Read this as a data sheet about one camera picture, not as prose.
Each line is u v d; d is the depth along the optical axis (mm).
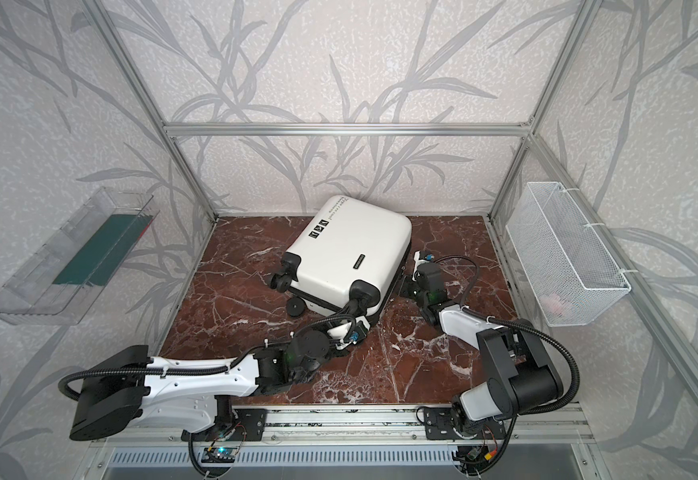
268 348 608
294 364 551
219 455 713
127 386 463
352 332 606
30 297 601
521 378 437
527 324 474
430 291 707
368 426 753
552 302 729
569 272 613
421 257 838
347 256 821
